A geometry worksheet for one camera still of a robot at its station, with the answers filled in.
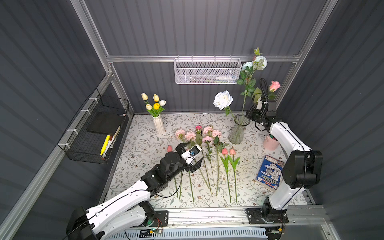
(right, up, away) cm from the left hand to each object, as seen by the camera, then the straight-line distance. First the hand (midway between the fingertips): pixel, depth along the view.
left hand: (196, 151), depth 70 cm
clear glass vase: (+27, +7, +27) cm, 39 cm away
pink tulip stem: (+23, -12, +21) cm, 34 cm away
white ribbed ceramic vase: (-25, +13, +29) cm, 40 cm away
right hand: (+33, +22, +19) cm, 43 cm away
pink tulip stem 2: (-11, -23, +13) cm, 29 cm away
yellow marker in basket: (-44, +4, +1) cm, 44 cm away
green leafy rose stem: (+2, +3, +31) cm, 32 cm away
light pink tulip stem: (-9, -22, +15) cm, 28 cm away
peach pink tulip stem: (-2, -22, +14) cm, 26 cm away
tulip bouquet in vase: (-23, +22, +16) cm, 36 cm away
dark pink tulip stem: (+18, -11, +21) cm, 30 cm away
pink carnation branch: (+12, +5, +31) cm, 34 cm away
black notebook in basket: (-46, +14, +5) cm, 48 cm away
